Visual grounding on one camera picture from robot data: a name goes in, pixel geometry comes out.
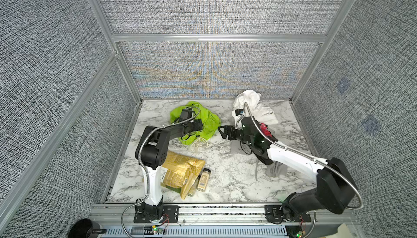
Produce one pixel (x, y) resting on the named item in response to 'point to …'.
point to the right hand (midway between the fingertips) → (223, 128)
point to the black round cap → (86, 228)
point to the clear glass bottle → (193, 188)
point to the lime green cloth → (210, 123)
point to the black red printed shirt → (264, 129)
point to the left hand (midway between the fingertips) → (195, 124)
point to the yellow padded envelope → (180, 172)
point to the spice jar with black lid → (203, 183)
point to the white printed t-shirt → (247, 100)
